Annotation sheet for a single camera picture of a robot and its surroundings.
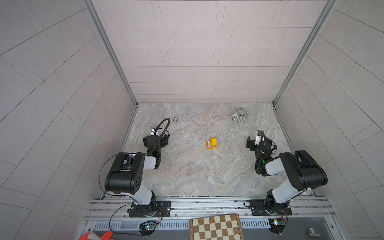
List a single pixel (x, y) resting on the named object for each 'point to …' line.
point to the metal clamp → (312, 232)
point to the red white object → (92, 236)
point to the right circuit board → (277, 225)
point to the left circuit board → (147, 227)
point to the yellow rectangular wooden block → (214, 141)
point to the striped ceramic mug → (240, 115)
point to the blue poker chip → (175, 119)
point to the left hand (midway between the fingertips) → (159, 131)
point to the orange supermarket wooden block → (207, 145)
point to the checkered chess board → (222, 227)
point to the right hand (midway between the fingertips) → (256, 135)
